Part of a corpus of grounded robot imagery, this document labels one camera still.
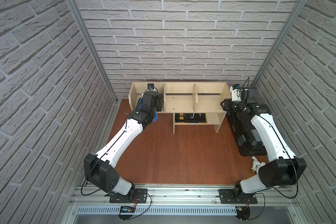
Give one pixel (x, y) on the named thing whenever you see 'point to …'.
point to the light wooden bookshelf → (191, 102)
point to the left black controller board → (125, 209)
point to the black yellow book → (191, 118)
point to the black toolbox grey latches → (248, 139)
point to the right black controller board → (243, 213)
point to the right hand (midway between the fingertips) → (226, 103)
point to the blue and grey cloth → (155, 119)
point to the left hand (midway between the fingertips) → (149, 96)
